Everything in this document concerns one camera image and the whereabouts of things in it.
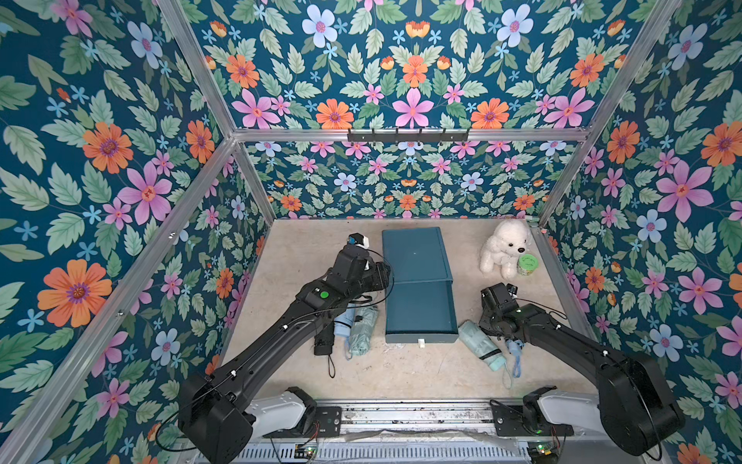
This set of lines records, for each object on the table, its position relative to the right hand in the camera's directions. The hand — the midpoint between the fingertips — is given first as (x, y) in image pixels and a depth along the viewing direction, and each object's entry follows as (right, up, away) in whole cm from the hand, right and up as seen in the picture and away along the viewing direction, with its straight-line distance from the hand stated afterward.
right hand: (489, 320), depth 89 cm
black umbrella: (-51, -6, -4) cm, 52 cm away
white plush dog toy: (+7, +25, +2) cm, 26 cm away
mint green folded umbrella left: (-39, -2, -5) cm, 40 cm away
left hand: (-32, +17, -13) cm, 38 cm away
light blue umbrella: (-46, -1, 0) cm, 46 cm away
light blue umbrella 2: (+5, -6, -6) cm, 10 cm away
